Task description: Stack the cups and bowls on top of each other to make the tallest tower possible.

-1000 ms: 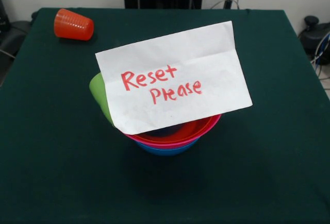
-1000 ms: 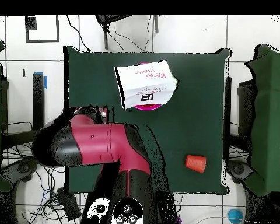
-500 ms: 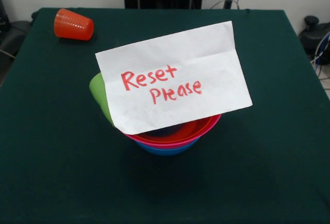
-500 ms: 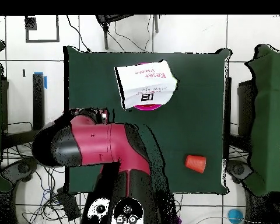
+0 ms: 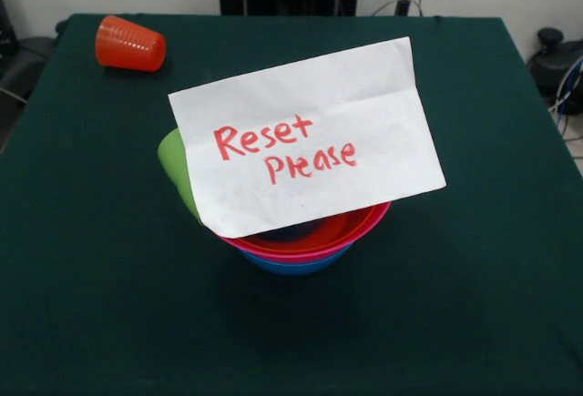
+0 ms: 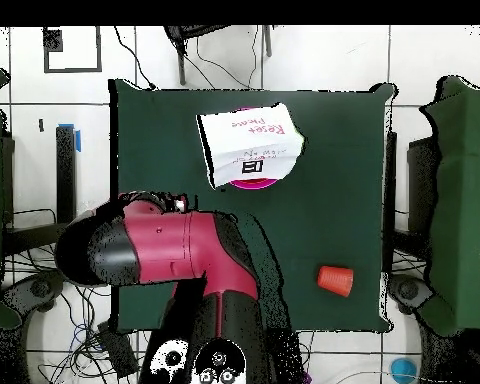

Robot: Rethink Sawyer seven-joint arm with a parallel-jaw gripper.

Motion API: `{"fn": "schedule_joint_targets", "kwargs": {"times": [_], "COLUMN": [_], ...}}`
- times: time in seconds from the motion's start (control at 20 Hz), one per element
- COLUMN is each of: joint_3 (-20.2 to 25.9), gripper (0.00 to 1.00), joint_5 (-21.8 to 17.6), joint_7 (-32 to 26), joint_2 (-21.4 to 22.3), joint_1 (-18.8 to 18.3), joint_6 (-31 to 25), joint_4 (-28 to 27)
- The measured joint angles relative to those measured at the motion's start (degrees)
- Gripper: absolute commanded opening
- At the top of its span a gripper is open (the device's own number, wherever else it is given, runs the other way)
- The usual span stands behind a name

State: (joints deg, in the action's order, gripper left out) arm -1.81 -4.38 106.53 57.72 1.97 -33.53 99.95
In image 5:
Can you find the black chair base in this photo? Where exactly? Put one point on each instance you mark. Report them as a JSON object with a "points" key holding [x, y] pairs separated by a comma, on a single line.
{"points": [[553, 63], [23, 59]]}

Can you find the pink bowl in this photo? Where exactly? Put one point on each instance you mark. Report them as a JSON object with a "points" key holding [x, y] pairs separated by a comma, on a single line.
{"points": [[282, 256]]}

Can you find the white paper reset sign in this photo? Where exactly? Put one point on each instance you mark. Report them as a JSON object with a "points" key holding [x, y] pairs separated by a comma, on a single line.
{"points": [[319, 95]]}

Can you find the blue bowl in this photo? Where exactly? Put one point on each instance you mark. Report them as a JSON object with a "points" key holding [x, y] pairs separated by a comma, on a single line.
{"points": [[291, 269]]}

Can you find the orange ribbed cup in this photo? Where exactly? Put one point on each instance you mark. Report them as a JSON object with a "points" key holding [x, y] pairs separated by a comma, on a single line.
{"points": [[129, 45]]}

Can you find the green cup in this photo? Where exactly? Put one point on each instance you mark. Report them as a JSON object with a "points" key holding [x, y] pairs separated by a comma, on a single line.
{"points": [[175, 164]]}

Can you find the dark green tablecloth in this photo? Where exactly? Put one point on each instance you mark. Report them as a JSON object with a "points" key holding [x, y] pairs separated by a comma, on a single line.
{"points": [[91, 232]]}

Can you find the red bowl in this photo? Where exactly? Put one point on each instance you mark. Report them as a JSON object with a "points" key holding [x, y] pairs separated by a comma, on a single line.
{"points": [[339, 231]]}

